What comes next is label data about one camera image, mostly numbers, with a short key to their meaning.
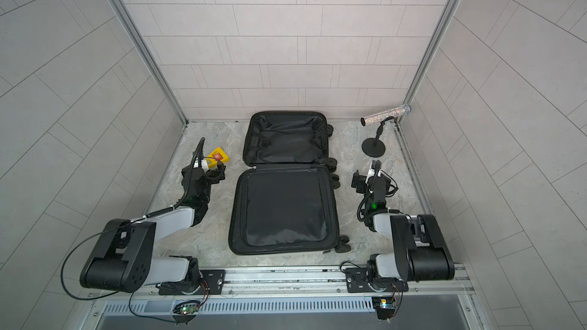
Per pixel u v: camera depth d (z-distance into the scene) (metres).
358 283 0.71
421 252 0.43
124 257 0.41
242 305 0.68
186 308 0.64
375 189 0.67
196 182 0.65
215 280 0.71
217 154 1.01
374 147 1.05
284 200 0.81
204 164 0.76
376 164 0.72
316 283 0.72
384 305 0.68
